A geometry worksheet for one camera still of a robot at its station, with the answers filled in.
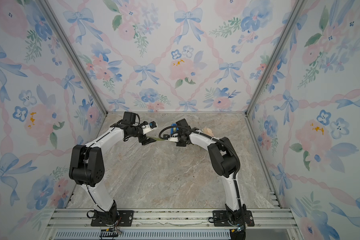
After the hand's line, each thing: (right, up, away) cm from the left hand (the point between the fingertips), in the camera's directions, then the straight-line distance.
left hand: (153, 131), depth 94 cm
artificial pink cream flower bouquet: (+33, +1, +1) cm, 33 cm away
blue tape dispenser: (+13, +2, -12) cm, 18 cm away
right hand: (+16, -3, +7) cm, 18 cm away
